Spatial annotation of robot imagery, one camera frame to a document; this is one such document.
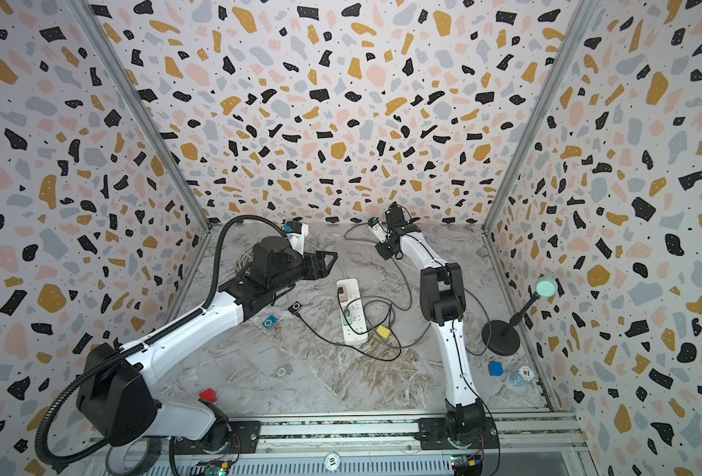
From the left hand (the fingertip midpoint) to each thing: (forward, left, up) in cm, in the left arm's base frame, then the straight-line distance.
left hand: (335, 254), depth 78 cm
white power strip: (-7, -4, -19) cm, 21 cm away
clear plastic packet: (-25, -50, -22) cm, 60 cm away
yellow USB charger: (-10, -13, -25) cm, 30 cm away
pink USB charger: (+1, -1, -23) cm, 23 cm away
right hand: (+23, -17, -23) cm, 37 cm away
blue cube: (-22, -45, -27) cm, 57 cm away
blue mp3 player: (-6, +22, -25) cm, 34 cm away
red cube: (-27, +35, -26) cm, 51 cm away
